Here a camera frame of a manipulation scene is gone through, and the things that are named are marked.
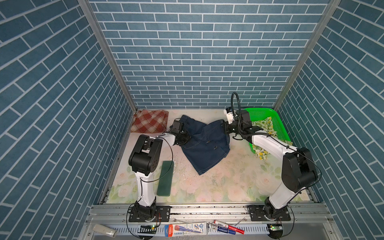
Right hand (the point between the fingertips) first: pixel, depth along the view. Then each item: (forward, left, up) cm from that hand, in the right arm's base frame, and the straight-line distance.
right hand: (220, 123), depth 90 cm
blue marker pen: (-52, -4, -17) cm, 54 cm away
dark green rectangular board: (-31, +30, -16) cm, 46 cm away
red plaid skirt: (+8, +50, -13) cm, 52 cm away
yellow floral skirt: (+16, -37, -17) cm, 43 cm away
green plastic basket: (+23, -31, -13) cm, 40 cm away
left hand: (-1, +18, -14) cm, 23 cm away
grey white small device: (-57, +51, -13) cm, 77 cm away
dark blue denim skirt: (-6, +6, -16) cm, 18 cm away
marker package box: (-54, +18, -15) cm, 59 cm away
